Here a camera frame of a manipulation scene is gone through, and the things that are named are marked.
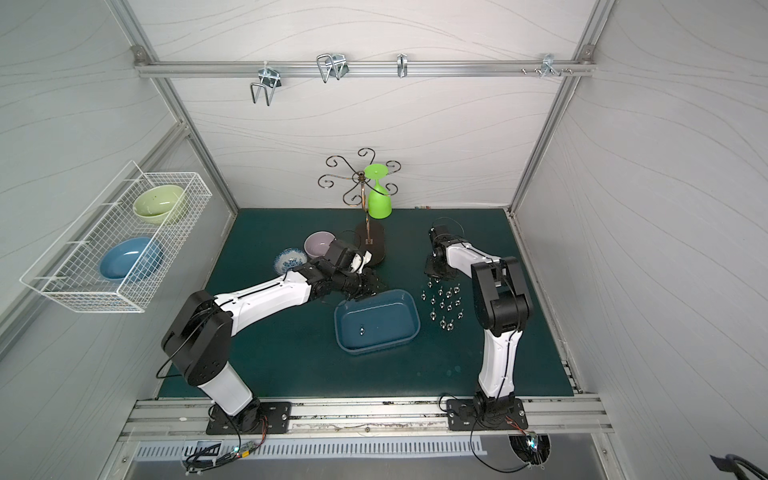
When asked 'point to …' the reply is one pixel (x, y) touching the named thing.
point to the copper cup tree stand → (370, 237)
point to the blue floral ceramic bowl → (288, 258)
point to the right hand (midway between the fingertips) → (438, 269)
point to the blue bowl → (131, 259)
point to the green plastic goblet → (379, 204)
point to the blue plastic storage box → (371, 324)
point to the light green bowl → (152, 204)
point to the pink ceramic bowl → (316, 244)
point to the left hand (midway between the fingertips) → (388, 291)
